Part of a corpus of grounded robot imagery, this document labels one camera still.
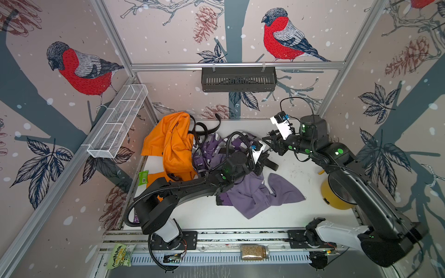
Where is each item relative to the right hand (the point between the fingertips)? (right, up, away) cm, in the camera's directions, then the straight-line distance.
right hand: (267, 133), depth 68 cm
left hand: (+2, -8, +5) cm, 10 cm away
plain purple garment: (-6, -31, +15) cm, 35 cm away
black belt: (-4, -15, -1) cm, 15 cm away
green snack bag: (-61, -51, +2) cm, 79 cm away
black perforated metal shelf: (-9, +34, +37) cm, 51 cm away
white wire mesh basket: (-67, -5, +2) cm, 68 cm away
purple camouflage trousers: (-26, -10, +29) cm, 40 cm away
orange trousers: (-47, -4, +27) cm, 55 cm away
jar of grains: (-5, -47, -1) cm, 48 cm away
